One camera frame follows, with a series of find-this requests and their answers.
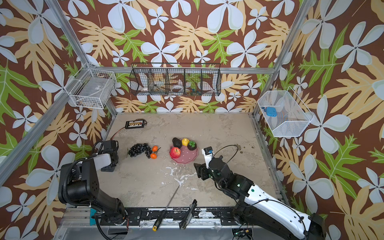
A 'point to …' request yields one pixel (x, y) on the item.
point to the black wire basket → (175, 79)
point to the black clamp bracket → (183, 224)
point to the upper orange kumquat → (155, 148)
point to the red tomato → (175, 152)
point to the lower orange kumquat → (153, 156)
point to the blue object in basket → (270, 111)
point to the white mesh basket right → (285, 115)
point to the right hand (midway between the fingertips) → (198, 162)
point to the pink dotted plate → (187, 156)
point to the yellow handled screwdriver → (162, 214)
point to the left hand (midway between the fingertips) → (109, 157)
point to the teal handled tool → (92, 221)
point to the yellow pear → (185, 141)
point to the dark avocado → (177, 142)
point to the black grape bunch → (138, 148)
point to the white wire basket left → (92, 88)
